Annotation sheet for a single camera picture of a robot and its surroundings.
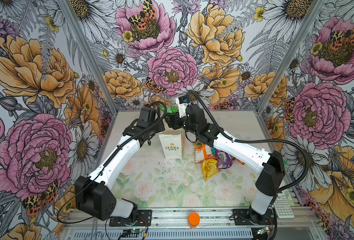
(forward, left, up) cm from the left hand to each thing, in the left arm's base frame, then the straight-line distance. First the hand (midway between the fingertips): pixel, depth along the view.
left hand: (160, 128), depth 81 cm
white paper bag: (-6, -6, -7) cm, 12 cm away
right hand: (0, -5, +8) cm, 9 cm away
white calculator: (-35, -61, -21) cm, 74 cm away
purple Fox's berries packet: (-11, -36, -16) cm, 41 cm away
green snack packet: (+2, -6, +11) cm, 13 cm away
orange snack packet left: (-5, -24, -17) cm, 30 cm away
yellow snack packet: (-16, -27, -17) cm, 35 cm away
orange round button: (-40, -16, -15) cm, 45 cm away
